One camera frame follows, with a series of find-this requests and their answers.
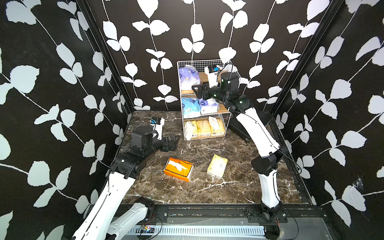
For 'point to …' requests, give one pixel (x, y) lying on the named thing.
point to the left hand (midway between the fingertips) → (171, 134)
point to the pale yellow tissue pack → (217, 166)
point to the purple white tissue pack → (208, 106)
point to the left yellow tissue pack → (190, 129)
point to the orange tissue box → (178, 169)
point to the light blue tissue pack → (191, 107)
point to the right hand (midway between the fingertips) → (195, 82)
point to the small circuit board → (147, 230)
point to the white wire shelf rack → (201, 119)
